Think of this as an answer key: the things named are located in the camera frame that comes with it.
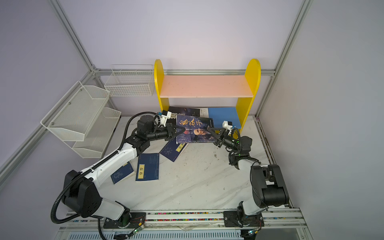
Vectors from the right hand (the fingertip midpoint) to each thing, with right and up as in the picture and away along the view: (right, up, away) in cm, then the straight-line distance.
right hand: (207, 134), depth 74 cm
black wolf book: (-13, +14, +21) cm, 29 cm away
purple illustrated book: (-5, +2, +2) cm, 6 cm away
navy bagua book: (-22, -11, +24) cm, 35 cm away
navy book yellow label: (-36, -22, +17) cm, 45 cm away
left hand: (-12, +2, -1) cm, 12 cm away
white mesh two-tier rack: (-68, +9, +6) cm, 69 cm away
